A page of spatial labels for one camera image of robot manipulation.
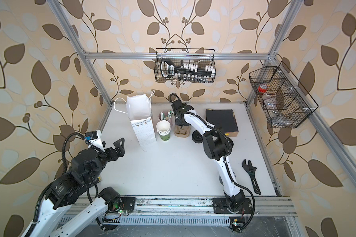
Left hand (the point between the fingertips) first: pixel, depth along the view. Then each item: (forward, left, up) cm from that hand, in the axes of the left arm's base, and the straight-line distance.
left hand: (116, 140), depth 65 cm
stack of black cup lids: (+20, -38, -26) cm, 50 cm away
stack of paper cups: (+21, -17, -20) cm, 33 cm away
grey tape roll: (-7, -52, -29) cm, 60 cm away
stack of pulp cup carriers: (+23, -29, -26) cm, 45 cm away
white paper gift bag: (+34, +1, -17) cm, 38 cm away
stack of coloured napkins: (+36, -59, -27) cm, 74 cm away
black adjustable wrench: (-1, -70, -28) cm, 75 cm away
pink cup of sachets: (+24, -19, -11) cm, 33 cm away
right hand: (+28, -29, -23) cm, 46 cm away
